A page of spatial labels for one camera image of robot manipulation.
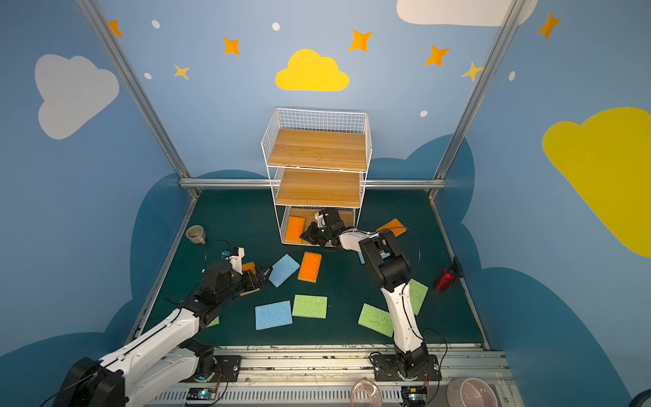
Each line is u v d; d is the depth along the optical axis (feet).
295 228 3.41
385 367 2.45
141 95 2.83
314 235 3.07
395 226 3.56
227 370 2.41
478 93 2.83
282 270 3.13
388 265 1.96
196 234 3.35
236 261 2.51
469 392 2.33
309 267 3.11
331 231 2.82
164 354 1.68
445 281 2.89
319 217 3.31
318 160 2.41
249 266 3.04
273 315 2.76
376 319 2.69
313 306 2.81
